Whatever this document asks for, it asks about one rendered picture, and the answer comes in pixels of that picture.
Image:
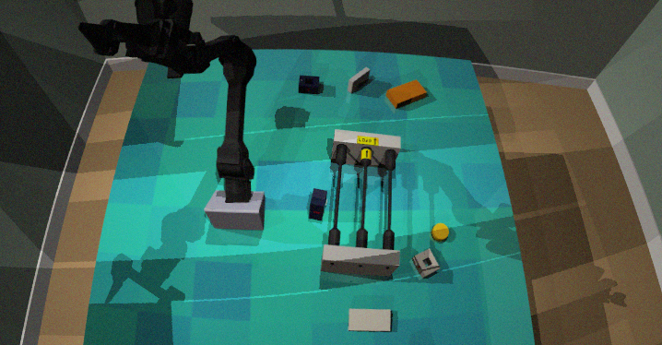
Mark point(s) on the beige rectangular block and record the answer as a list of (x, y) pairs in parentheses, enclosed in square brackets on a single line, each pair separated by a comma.
[(369, 320)]

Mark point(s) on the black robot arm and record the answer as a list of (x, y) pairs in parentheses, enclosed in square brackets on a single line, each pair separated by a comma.
[(238, 60)]

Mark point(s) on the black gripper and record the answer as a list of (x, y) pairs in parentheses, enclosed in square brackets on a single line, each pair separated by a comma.
[(155, 41)]

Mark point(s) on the orange rectangular block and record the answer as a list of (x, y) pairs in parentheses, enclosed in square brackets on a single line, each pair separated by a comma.
[(406, 93)]

